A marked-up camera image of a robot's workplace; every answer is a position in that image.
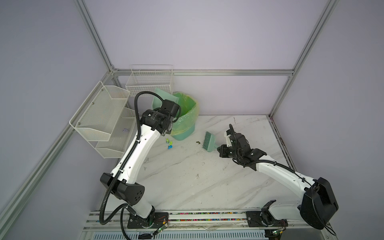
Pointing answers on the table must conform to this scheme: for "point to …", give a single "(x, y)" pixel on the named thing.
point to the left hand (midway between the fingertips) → (157, 126)
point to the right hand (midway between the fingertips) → (216, 148)
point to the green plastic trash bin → (184, 127)
